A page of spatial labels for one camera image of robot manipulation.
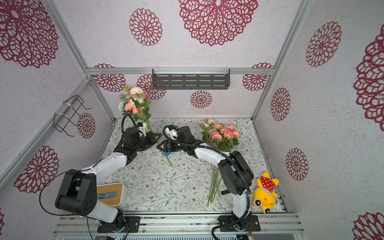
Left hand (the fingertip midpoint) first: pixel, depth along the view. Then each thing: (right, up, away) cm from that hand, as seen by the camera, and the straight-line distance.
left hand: (162, 135), depth 86 cm
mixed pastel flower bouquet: (-14, +19, -5) cm, 24 cm away
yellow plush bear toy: (+53, -31, -12) cm, 62 cm away
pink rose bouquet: (+39, -2, +16) cm, 42 cm away
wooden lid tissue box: (-26, -33, -5) cm, 42 cm away
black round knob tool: (+36, -32, -2) cm, 48 cm away
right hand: (-1, -6, -4) cm, 7 cm away
